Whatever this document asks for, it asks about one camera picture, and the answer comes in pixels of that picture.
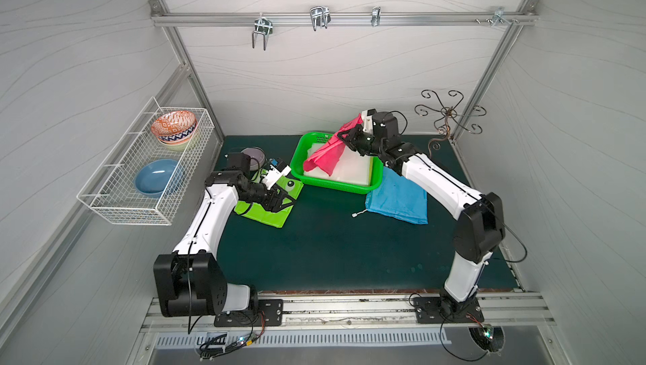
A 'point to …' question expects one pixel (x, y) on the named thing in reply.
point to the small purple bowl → (256, 157)
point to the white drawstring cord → (354, 214)
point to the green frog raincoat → (289, 187)
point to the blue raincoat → (399, 197)
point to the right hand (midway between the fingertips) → (335, 131)
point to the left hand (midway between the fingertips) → (287, 197)
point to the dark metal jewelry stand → (443, 123)
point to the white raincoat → (351, 167)
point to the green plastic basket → (299, 154)
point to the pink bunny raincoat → (327, 159)
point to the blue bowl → (152, 177)
